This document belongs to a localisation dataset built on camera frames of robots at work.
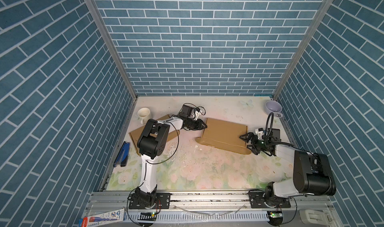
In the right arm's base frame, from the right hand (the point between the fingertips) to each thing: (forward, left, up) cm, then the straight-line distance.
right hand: (242, 140), depth 91 cm
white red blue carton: (-44, +65, -3) cm, 78 cm away
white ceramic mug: (+12, +65, +4) cm, 66 cm away
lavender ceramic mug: (+32, -26, -3) cm, 42 cm away
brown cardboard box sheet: (+2, +11, 0) cm, 11 cm away
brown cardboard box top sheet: (+1, +44, -1) cm, 44 cm away
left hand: (+8, +24, 0) cm, 25 cm away
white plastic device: (-36, -30, -3) cm, 47 cm away
